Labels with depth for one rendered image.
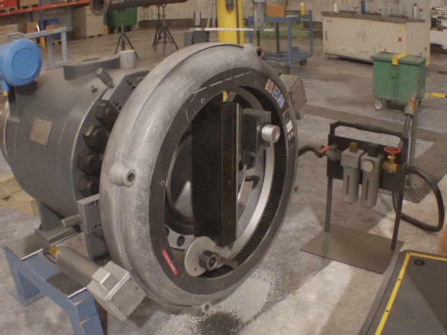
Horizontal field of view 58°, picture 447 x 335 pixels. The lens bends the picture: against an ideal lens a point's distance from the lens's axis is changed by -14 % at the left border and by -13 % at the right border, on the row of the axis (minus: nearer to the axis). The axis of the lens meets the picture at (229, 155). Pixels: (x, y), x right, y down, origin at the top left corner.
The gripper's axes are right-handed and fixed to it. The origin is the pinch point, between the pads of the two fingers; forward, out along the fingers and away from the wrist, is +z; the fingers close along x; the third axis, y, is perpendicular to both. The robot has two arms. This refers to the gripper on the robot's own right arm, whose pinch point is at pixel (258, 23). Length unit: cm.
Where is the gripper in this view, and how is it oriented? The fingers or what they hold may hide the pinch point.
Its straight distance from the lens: 127.3
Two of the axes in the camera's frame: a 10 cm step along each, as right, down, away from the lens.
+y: -10.0, -0.1, -0.2
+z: -0.1, 9.6, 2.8
